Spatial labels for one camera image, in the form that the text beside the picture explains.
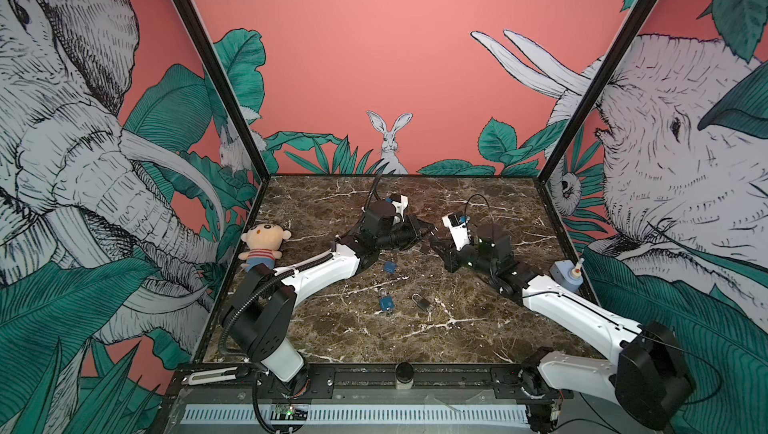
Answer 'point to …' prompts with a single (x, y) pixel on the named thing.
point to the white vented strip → (373, 414)
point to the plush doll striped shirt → (263, 241)
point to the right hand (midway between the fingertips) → (432, 240)
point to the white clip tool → (203, 377)
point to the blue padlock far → (390, 267)
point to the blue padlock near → (387, 304)
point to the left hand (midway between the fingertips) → (440, 224)
